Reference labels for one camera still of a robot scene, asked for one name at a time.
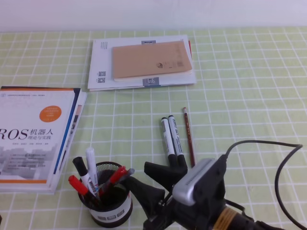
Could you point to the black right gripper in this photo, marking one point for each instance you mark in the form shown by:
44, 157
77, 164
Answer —
161, 213

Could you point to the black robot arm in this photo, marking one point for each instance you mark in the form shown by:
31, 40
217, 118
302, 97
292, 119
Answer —
230, 219

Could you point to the red gel pen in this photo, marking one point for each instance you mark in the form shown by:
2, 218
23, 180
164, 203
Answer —
105, 176

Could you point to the black mesh pen holder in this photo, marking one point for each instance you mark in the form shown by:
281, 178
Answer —
117, 202

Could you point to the white marker pen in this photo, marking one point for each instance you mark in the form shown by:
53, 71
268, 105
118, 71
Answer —
91, 165

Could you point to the right black white marker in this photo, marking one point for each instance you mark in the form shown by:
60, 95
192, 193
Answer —
176, 142

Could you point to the black white marker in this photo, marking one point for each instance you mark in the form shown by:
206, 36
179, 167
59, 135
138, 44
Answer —
176, 142
172, 158

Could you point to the left black white marker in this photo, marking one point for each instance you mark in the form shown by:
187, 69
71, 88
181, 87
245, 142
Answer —
172, 158

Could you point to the dark red pencil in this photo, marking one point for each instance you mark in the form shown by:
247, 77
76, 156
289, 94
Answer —
189, 137

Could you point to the black cap whiteboard marker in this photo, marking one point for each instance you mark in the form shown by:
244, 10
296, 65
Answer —
84, 174

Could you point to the red cap marker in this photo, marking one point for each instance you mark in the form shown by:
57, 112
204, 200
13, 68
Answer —
84, 191

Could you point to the white book under textbook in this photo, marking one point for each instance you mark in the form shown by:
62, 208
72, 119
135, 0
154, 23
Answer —
67, 153

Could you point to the white book under notebook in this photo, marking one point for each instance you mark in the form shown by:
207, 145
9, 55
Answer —
100, 74

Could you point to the brown kraft notebook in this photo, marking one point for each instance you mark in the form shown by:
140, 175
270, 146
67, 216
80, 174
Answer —
136, 61

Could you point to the ROS robotics textbook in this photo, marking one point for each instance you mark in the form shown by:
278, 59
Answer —
31, 134

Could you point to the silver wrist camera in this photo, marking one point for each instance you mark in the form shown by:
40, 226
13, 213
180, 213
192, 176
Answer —
200, 182

